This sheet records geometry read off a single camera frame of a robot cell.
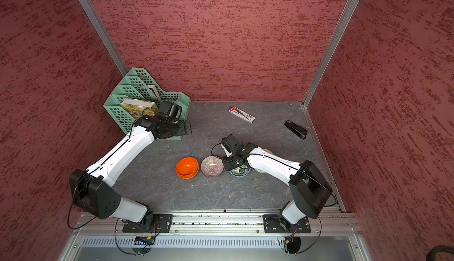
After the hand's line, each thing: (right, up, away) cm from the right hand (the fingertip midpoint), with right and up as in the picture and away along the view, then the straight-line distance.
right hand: (227, 166), depth 85 cm
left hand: (-22, +17, -3) cm, 28 cm away
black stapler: (+42, +17, +19) cm, 49 cm away
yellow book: (-43, +29, -2) cm, 52 cm away
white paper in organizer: (-46, +42, +22) cm, 66 cm away
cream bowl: (+15, -1, -1) cm, 15 cm away
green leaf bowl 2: (+6, -4, +2) cm, 7 cm away
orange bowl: (-20, +2, +1) cm, 20 cm away
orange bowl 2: (-20, -3, -2) cm, 20 cm away
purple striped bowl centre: (-8, -1, +3) cm, 9 cm away
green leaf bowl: (+6, -3, +3) cm, 8 cm away
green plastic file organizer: (-53, +44, +16) cm, 71 cm away
